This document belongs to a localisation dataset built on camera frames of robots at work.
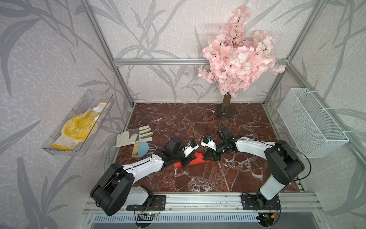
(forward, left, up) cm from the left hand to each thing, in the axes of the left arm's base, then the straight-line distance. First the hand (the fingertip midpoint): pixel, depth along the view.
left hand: (195, 157), depth 83 cm
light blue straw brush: (+8, +35, -7) cm, 37 cm away
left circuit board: (-28, +24, -9) cm, 38 cm away
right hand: (+1, -6, -2) cm, 6 cm away
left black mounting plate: (-22, +19, -6) cm, 30 cm away
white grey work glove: (+20, +36, -7) cm, 42 cm away
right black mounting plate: (-22, -29, -5) cm, 36 cm away
